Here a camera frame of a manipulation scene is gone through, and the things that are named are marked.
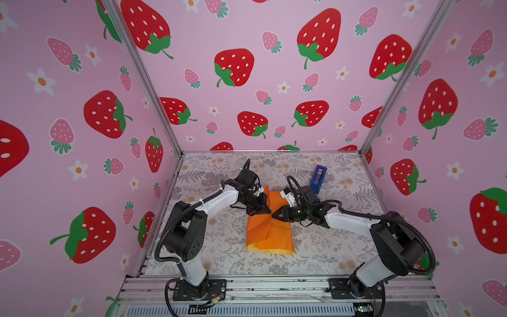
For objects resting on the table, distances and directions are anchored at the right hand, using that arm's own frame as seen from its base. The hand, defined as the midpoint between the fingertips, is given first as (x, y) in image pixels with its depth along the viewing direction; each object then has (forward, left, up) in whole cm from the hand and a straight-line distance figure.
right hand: (271, 220), depth 83 cm
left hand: (+4, -1, +1) cm, 4 cm away
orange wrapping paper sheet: (-6, 0, 0) cm, 6 cm away
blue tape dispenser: (+28, -23, -4) cm, 36 cm away
